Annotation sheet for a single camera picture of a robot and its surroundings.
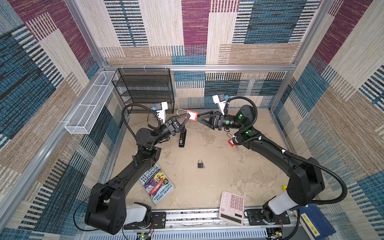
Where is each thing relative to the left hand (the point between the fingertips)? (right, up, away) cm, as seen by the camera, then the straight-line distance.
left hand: (190, 116), depth 61 cm
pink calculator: (+20, -45, +14) cm, 51 cm away
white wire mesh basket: (-65, -1, +29) cm, 72 cm away
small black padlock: (+5, -27, +31) cm, 42 cm away
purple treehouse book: (-19, -36, +22) cm, 46 cm away
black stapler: (-6, -12, +40) cm, 43 cm away
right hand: (+3, -2, +3) cm, 4 cm away
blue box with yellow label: (+59, -49, +11) cm, 78 cm away
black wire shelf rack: (-33, +24, +47) cm, 62 cm away
